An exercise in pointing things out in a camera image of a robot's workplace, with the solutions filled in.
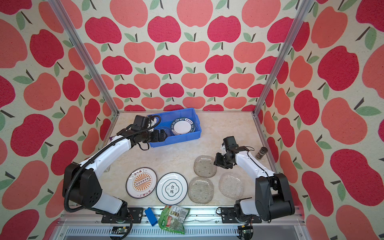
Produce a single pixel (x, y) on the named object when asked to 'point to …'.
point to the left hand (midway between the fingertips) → (164, 136)
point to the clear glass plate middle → (205, 166)
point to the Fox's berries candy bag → (111, 138)
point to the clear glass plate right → (231, 185)
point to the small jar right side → (262, 151)
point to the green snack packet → (172, 217)
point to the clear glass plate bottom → (200, 190)
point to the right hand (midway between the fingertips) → (219, 163)
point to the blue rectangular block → (150, 216)
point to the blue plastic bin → (166, 119)
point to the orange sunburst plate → (141, 182)
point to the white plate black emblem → (172, 188)
